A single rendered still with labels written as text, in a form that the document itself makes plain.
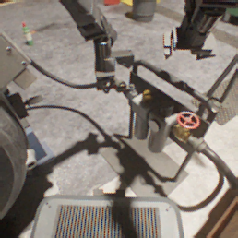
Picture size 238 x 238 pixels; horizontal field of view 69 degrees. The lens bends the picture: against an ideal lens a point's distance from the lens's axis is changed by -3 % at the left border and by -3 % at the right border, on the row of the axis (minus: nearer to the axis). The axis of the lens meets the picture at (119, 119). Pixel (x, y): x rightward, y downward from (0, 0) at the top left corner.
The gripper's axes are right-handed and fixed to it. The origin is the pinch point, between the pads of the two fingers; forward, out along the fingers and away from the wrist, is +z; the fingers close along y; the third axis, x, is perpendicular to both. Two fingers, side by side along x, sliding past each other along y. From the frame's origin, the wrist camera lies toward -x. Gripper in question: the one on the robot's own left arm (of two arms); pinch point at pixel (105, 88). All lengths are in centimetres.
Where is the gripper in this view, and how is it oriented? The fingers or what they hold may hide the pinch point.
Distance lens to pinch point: 72.4
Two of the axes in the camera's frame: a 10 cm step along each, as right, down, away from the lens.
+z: 0.1, 6.6, 7.5
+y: -1.9, -7.3, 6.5
